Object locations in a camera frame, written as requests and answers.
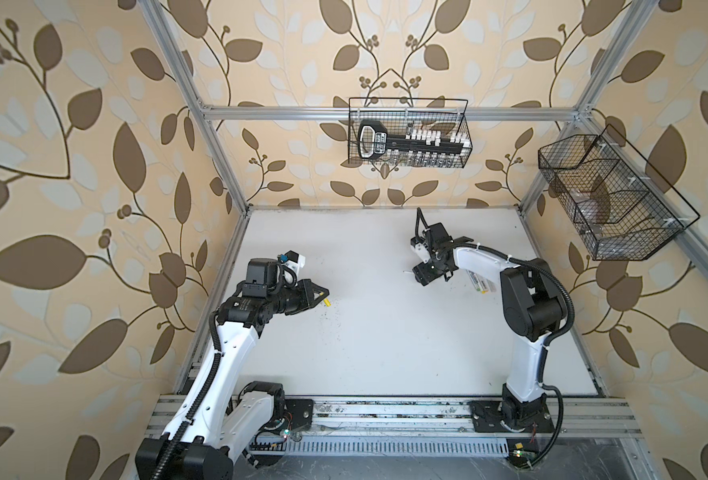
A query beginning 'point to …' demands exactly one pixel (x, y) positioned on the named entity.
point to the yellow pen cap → (327, 302)
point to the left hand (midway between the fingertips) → (328, 291)
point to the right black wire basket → (623, 209)
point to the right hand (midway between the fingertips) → (429, 273)
